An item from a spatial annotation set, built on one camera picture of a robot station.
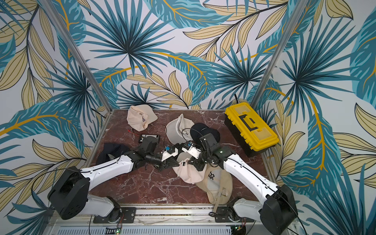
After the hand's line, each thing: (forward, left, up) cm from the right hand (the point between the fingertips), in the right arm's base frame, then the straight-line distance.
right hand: (190, 160), depth 78 cm
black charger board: (+26, +32, -13) cm, 43 cm away
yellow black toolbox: (+15, -37, +3) cm, 40 cm away
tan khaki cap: (-9, -15, -14) cm, 22 cm away
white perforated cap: (+28, +7, -10) cm, 30 cm away
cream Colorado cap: (-5, +1, -5) cm, 7 cm away
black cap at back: (+26, -8, -8) cm, 28 cm away
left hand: (-2, +7, -1) cm, 8 cm away
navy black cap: (+12, +45, -6) cm, 47 cm away
